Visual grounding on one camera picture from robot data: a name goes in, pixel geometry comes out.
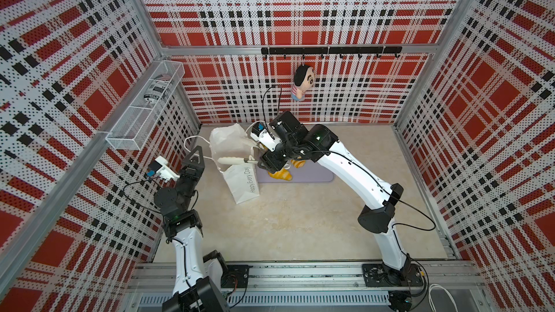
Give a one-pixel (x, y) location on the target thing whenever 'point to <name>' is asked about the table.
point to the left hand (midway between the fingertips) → (204, 151)
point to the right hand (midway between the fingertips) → (270, 158)
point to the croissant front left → (283, 174)
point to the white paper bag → (231, 141)
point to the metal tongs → (235, 160)
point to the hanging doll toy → (304, 76)
